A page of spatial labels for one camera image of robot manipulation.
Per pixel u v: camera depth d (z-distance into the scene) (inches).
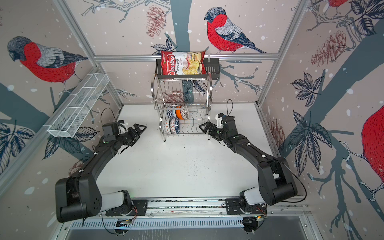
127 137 29.5
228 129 26.7
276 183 16.8
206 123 30.9
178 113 38.6
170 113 38.6
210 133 29.9
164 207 29.5
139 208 28.7
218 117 32.1
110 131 26.4
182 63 34.5
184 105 40.6
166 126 35.8
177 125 39.7
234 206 28.8
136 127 30.7
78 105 30.6
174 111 38.5
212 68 37.4
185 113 38.8
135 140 30.6
